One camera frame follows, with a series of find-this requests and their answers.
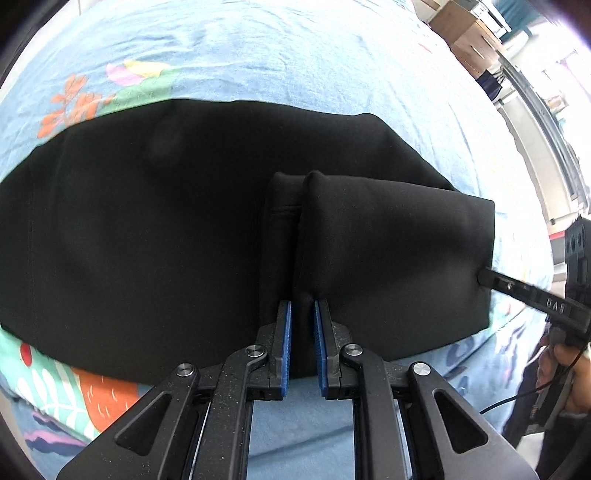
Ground wooden dresser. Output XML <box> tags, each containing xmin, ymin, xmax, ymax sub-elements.
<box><xmin>427</xmin><ymin>0</ymin><xmax>509</xmax><ymax>79</ymax></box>

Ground teal curtain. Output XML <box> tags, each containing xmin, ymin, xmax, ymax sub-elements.
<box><xmin>496</xmin><ymin>0</ymin><xmax>548</xmax><ymax>29</ymax></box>

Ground black tote bag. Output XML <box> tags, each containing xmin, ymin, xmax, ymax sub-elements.
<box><xmin>478</xmin><ymin>69</ymin><xmax>507</xmax><ymax>103</ymax></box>

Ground glass desk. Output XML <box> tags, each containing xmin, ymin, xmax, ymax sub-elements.
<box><xmin>499</xmin><ymin>51</ymin><xmax>591</xmax><ymax>222</ymax></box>

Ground person's dark clothing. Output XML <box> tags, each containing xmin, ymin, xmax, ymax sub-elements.
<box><xmin>502</xmin><ymin>383</ymin><xmax>591</xmax><ymax>480</ymax></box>

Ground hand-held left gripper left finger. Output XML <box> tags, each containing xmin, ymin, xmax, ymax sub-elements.
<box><xmin>55</xmin><ymin>299</ymin><xmax>294</xmax><ymax>480</ymax></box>

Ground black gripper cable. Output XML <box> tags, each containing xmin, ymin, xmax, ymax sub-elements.
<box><xmin>479</xmin><ymin>342</ymin><xmax>589</xmax><ymax>415</ymax></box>

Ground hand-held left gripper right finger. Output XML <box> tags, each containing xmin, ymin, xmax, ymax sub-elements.
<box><xmin>314</xmin><ymin>298</ymin><xmax>541</xmax><ymax>480</ymax></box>

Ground black pants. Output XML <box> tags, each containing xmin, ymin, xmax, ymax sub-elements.
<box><xmin>0</xmin><ymin>98</ymin><xmax>496</xmax><ymax>386</ymax></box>

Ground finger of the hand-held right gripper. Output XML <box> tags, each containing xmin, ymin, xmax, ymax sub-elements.
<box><xmin>477</xmin><ymin>268</ymin><xmax>555</xmax><ymax>315</ymax></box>

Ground blue printed bed sheet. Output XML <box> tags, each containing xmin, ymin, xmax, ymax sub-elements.
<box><xmin>0</xmin><ymin>0</ymin><xmax>555</xmax><ymax>480</ymax></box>

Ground person's right hand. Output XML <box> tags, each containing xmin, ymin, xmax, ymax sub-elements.
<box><xmin>538</xmin><ymin>333</ymin><xmax>591</xmax><ymax>417</ymax></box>

